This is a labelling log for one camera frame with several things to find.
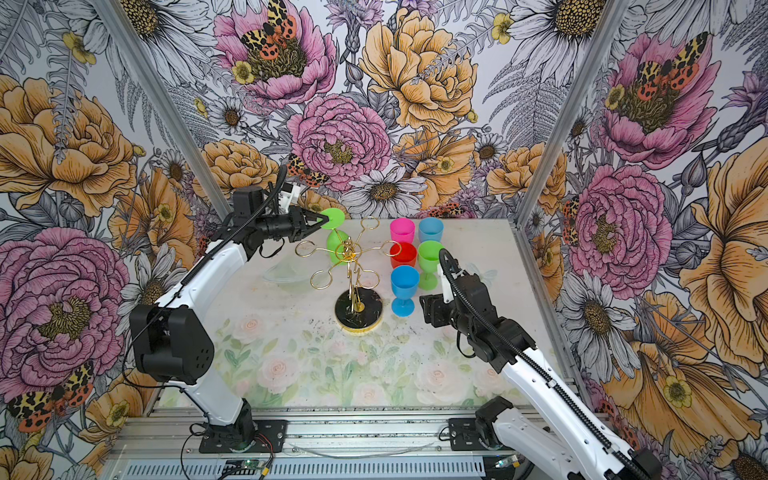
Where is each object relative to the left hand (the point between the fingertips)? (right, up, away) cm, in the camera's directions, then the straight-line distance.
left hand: (328, 227), depth 80 cm
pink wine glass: (+20, 0, +22) cm, 30 cm away
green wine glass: (+28, -9, +12) cm, 32 cm away
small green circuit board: (-16, -56, -9) cm, 59 cm away
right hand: (+27, -20, -5) cm, 34 cm away
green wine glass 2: (+1, -3, +6) cm, 7 cm away
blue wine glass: (+20, -15, +4) cm, 26 cm away
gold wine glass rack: (+7, -24, +14) cm, 28 cm away
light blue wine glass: (+30, +1, +23) cm, 37 cm away
